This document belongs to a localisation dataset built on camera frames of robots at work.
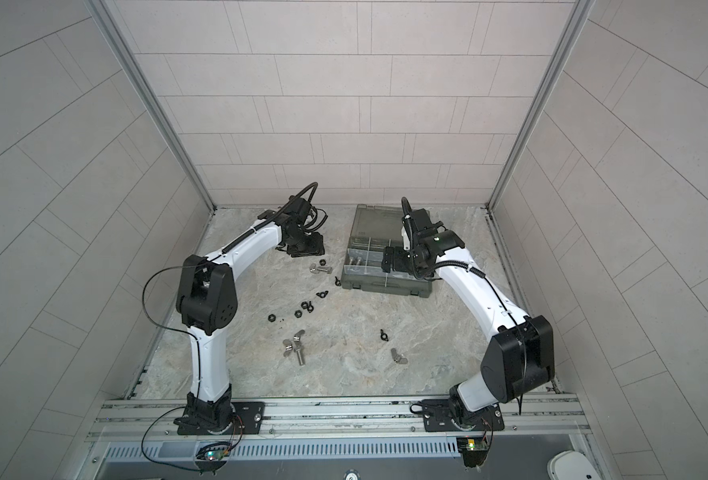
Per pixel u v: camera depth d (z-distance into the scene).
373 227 1.12
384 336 0.84
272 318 0.87
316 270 0.98
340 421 0.72
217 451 0.64
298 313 0.89
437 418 0.71
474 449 0.68
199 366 0.58
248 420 0.71
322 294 0.93
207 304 0.52
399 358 0.80
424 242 0.57
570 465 0.63
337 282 0.95
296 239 0.77
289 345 0.82
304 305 0.91
